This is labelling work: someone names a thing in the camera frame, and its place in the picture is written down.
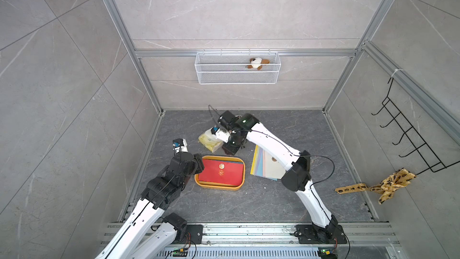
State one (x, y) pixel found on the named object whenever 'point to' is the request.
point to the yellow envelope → (253, 167)
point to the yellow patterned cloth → (387, 187)
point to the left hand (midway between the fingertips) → (197, 154)
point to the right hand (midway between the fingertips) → (230, 147)
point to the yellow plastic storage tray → (215, 186)
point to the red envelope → (221, 172)
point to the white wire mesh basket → (237, 68)
